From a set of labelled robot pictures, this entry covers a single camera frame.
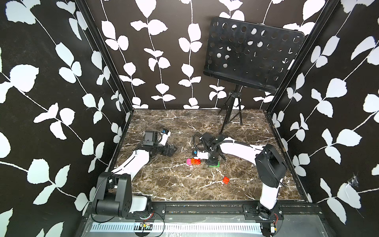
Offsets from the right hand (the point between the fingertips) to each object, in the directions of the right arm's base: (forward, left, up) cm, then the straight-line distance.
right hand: (209, 158), depth 90 cm
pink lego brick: (-2, +12, 0) cm, 13 cm away
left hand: (+6, +24, +6) cm, 25 cm away
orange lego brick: (-3, +10, 0) cm, 10 cm away
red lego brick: (-13, -10, -2) cm, 16 cm away
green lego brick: (-8, -4, +8) cm, 12 cm away
